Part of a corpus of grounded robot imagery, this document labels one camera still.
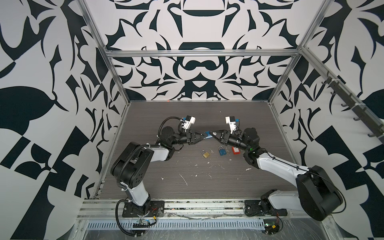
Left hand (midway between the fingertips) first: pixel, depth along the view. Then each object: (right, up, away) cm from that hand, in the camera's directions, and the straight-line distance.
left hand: (208, 134), depth 73 cm
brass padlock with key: (0, -14, +19) cm, 24 cm away
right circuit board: (+29, -43, -2) cm, 52 cm away
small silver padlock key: (+4, -13, +21) cm, 25 cm away
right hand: (+1, 0, +1) cm, 1 cm away
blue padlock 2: (+11, -13, +21) cm, 27 cm away
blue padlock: (+1, -1, +2) cm, 2 cm away
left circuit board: (-30, -39, -5) cm, 50 cm away
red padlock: (+19, -12, +19) cm, 29 cm away
